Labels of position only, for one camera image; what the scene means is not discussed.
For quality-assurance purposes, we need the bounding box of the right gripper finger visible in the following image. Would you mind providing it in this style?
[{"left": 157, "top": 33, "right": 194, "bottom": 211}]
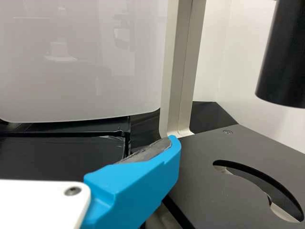
[{"left": 82, "top": 135, "right": 182, "bottom": 229}]

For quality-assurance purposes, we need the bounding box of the black tray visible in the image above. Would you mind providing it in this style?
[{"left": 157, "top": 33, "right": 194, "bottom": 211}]
[{"left": 0, "top": 133, "right": 134, "bottom": 181}]

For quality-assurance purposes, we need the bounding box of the black platform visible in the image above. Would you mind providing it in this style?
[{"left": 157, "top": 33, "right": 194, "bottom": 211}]
[{"left": 0, "top": 114, "right": 160, "bottom": 139}]

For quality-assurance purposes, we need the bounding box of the cream microscope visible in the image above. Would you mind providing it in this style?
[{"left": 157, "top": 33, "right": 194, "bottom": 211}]
[{"left": 142, "top": 0, "right": 305, "bottom": 229}]

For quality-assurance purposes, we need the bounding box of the white box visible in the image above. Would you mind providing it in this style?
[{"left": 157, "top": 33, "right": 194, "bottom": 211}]
[{"left": 0, "top": 0, "right": 169, "bottom": 124}]

